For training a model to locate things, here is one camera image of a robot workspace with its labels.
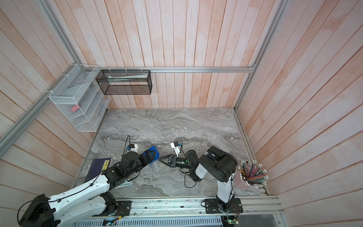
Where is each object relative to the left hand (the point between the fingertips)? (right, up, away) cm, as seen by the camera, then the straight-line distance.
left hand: (152, 157), depth 81 cm
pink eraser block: (-47, +29, +1) cm, 55 cm away
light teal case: (-9, -6, -20) cm, 22 cm away
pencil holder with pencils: (+54, -10, -5) cm, 55 cm away
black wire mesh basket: (-25, +51, +23) cm, 62 cm away
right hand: (+5, -1, -4) cm, 6 cm away
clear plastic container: (+1, -4, 0) cm, 4 cm away
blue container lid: (+3, +3, -3) cm, 5 cm away
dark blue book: (-36, -7, +7) cm, 37 cm away
